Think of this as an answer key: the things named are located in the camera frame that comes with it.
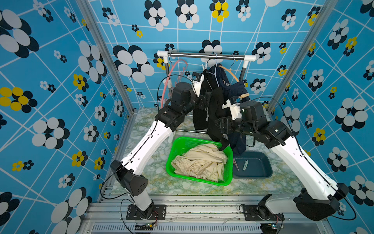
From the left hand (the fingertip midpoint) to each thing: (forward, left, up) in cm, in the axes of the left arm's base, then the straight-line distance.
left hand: (207, 89), depth 66 cm
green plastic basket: (-7, +15, -39) cm, 42 cm away
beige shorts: (-18, 0, -37) cm, 41 cm away
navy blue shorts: (-10, -18, -28) cm, 34 cm away
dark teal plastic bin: (-17, -31, -45) cm, 57 cm away
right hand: (-10, -8, -10) cm, 16 cm away
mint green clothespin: (-17, -26, -43) cm, 53 cm away
